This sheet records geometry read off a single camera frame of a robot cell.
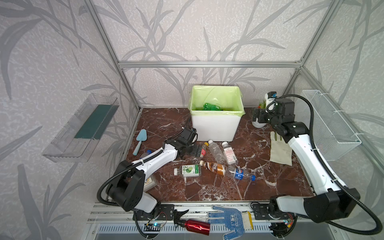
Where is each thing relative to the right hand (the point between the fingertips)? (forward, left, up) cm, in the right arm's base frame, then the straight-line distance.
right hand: (260, 106), depth 77 cm
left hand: (-10, +34, -22) cm, 42 cm away
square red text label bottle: (-13, +14, -28) cm, 34 cm away
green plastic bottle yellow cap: (+13, +27, -13) cm, 33 cm away
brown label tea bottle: (-23, +21, -26) cm, 41 cm away
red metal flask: (-50, +32, -26) cm, 65 cm away
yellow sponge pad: (-47, +9, -30) cm, 57 cm away
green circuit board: (-50, +55, -33) cm, 81 cm away
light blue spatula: (+2, +73, -31) cm, 79 cm away
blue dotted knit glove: (-46, +16, -31) cm, 58 cm away
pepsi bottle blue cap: (-26, +10, -26) cm, 38 cm away
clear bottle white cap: (-12, +21, -30) cm, 39 cm away
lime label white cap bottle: (-24, +38, -28) cm, 53 cm away
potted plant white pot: (+10, -9, -29) cm, 32 cm away
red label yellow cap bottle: (-12, +30, -27) cm, 42 cm away
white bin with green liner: (-2, +23, -2) cm, 23 cm away
